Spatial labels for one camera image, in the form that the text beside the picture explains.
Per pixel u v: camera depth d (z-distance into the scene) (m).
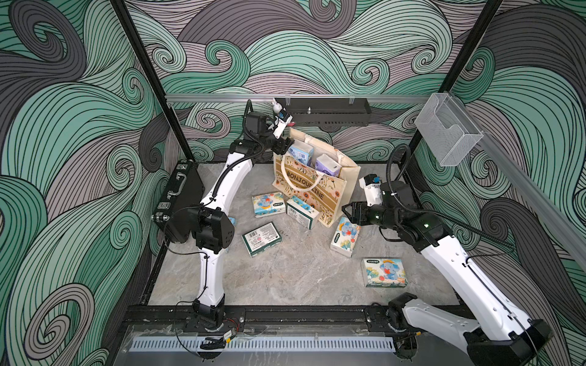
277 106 0.85
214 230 0.53
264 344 0.70
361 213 0.61
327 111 0.95
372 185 0.62
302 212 0.92
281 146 0.77
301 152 0.88
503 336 0.37
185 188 0.84
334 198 0.86
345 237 0.87
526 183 0.60
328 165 0.83
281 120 0.72
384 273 0.78
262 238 0.86
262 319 0.74
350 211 0.65
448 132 0.80
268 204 0.97
